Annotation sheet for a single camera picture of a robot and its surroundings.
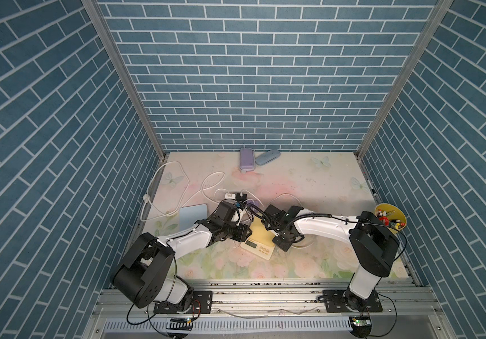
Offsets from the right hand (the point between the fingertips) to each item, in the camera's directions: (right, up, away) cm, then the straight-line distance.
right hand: (284, 242), depth 88 cm
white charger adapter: (-22, +19, +5) cm, 30 cm away
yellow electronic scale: (-10, +1, -2) cm, 10 cm away
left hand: (-14, +4, -1) cm, 14 cm away
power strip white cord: (-69, +26, +27) cm, 79 cm away
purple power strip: (-12, +17, -3) cm, 21 cm away
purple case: (-17, +37, +28) cm, 49 cm away
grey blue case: (-5, +38, +30) cm, 49 cm away
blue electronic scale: (-43, +10, +9) cm, 45 cm away
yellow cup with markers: (+43, +12, -3) cm, 44 cm away
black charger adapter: (-19, +18, +6) cm, 27 cm away
